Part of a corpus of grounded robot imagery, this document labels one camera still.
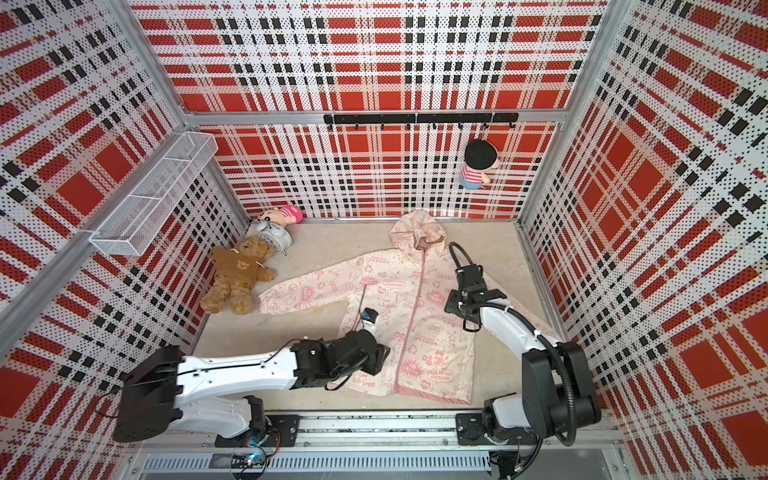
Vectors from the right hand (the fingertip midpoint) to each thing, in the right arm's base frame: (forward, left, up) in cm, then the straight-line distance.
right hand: (462, 304), depth 90 cm
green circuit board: (-38, +53, -3) cm, 66 cm away
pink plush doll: (+39, +65, 0) cm, 76 cm away
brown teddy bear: (+11, +73, +2) cm, 74 cm away
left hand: (-14, +23, +3) cm, 27 cm away
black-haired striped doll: (+39, -7, +27) cm, 47 cm away
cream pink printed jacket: (-12, +10, -5) cm, 16 cm away
